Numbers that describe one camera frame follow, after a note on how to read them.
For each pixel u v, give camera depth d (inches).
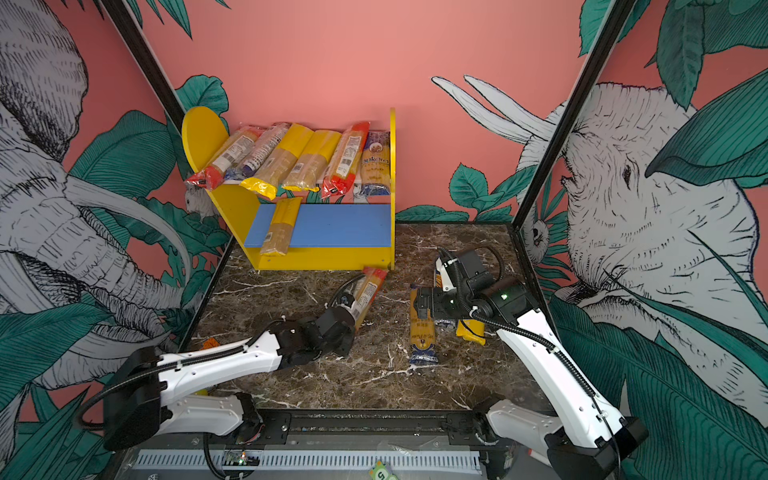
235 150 30.5
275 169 28.7
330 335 23.9
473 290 19.5
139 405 15.4
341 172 28.6
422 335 34.6
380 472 26.5
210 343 34.7
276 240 35.8
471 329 34.2
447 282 24.4
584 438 14.4
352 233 37.6
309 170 28.4
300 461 27.6
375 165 29.3
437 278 39.6
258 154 30.4
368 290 33.8
